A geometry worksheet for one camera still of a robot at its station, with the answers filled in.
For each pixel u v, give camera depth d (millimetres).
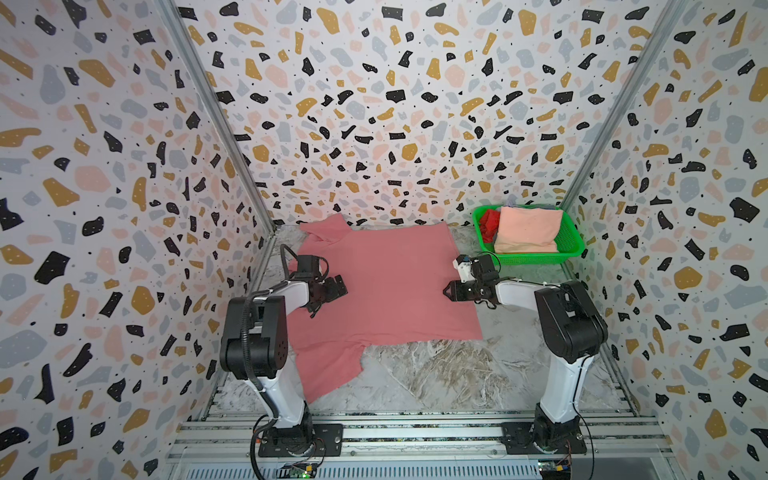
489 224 1090
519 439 734
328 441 735
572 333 528
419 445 735
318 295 857
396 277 1001
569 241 1123
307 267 797
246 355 434
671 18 716
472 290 884
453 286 923
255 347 487
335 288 903
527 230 1042
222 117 880
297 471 702
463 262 945
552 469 716
